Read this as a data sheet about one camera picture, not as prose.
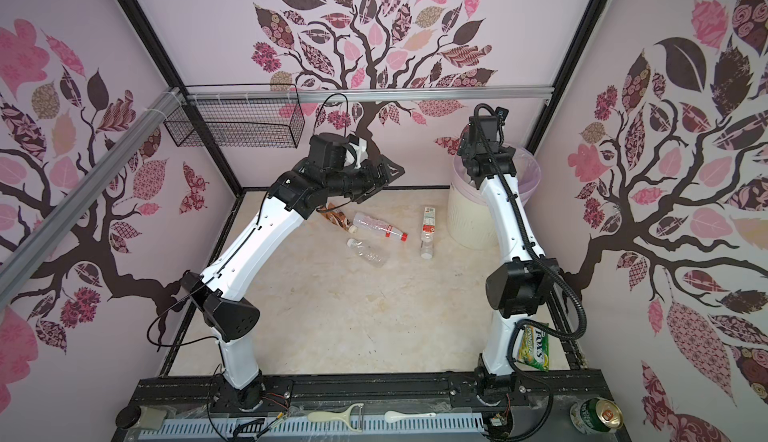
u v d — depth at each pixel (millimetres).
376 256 1004
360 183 619
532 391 748
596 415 619
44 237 532
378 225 1031
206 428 697
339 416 695
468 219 917
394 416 711
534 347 782
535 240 502
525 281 487
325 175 533
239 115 947
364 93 926
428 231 1006
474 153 610
